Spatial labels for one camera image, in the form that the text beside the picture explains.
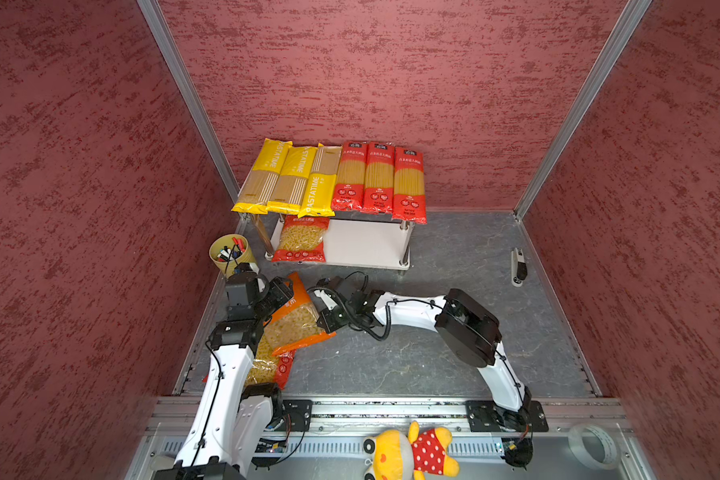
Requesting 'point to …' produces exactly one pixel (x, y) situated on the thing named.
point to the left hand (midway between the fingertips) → (288, 290)
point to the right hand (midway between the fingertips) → (318, 330)
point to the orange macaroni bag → (296, 325)
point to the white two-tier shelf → (358, 239)
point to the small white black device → (518, 267)
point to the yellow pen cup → (230, 250)
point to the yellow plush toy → (398, 455)
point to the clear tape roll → (593, 446)
